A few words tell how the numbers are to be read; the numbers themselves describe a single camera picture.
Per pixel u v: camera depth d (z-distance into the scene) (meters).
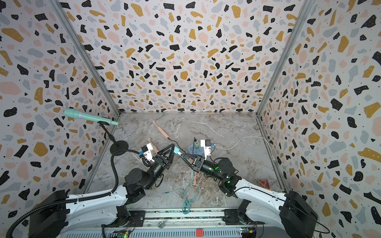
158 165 0.62
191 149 0.97
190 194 0.82
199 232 0.72
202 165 0.59
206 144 0.65
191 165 0.64
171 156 0.63
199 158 0.63
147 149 0.65
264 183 0.85
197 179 0.87
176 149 0.65
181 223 0.73
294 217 0.42
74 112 0.72
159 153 0.62
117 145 0.98
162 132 1.08
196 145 0.95
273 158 1.00
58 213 0.40
